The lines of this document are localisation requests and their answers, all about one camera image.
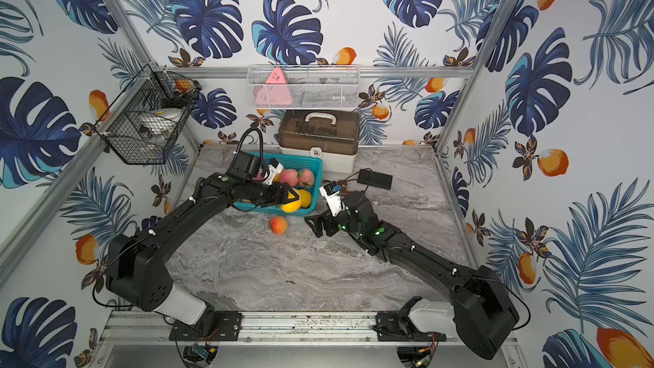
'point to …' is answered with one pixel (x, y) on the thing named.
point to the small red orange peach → (278, 225)
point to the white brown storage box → (331, 135)
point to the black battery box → (375, 179)
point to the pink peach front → (289, 176)
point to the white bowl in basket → (160, 123)
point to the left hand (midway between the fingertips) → (290, 193)
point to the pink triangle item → (269, 95)
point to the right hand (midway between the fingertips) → (318, 209)
